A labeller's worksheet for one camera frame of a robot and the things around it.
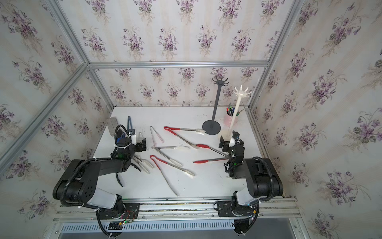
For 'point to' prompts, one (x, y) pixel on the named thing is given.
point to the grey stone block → (112, 123)
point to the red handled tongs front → (183, 170)
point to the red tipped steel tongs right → (206, 147)
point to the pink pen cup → (229, 116)
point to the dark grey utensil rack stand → (213, 127)
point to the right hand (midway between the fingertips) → (232, 137)
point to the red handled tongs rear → (196, 130)
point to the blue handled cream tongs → (130, 131)
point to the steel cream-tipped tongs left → (143, 163)
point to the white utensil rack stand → (226, 136)
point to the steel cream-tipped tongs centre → (181, 147)
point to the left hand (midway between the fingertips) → (137, 139)
